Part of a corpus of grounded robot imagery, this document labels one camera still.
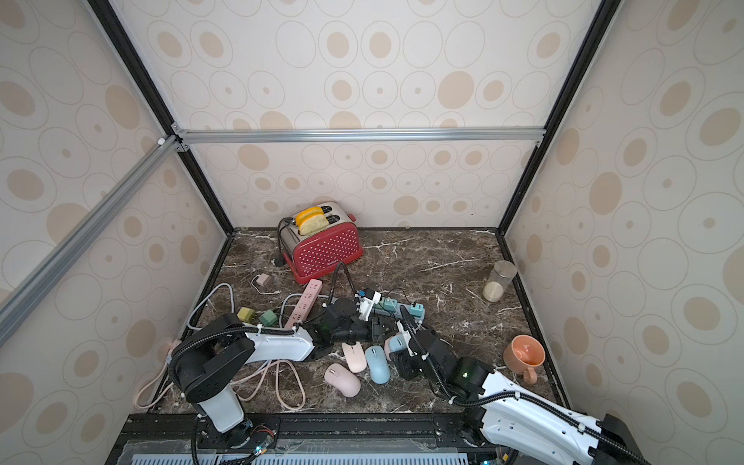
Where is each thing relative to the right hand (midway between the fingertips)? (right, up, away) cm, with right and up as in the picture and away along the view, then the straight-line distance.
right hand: (398, 356), depth 78 cm
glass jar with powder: (+33, +21, +10) cm, 40 cm away
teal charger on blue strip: (+7, +10, +14) cm, 19 cm away
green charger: (-39, +8, +11) cm, 42 cm away
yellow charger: (-48, +8, +16) cm, 52 cm away
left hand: (+2, +6, 0) cm, 6 cm away
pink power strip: (-30, +11, +16) cm, 35 cm away
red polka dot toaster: (-24, +29, +19) cm, 42 cm away
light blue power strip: (+1, +9, +14) cm, 17 cm away
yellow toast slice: (-27, +39, +17) cm, 50 cm away
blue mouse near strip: (0, +4, -1) cm, 4 cm away
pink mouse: (-12, -3, +7) cm, 14 cm away
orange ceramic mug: (+37, -2, +7) cm, 38 cm away
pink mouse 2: (-15, -7, +3) cm, 17 cm away
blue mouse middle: (-5, -5, +5) cm, 8 cm away
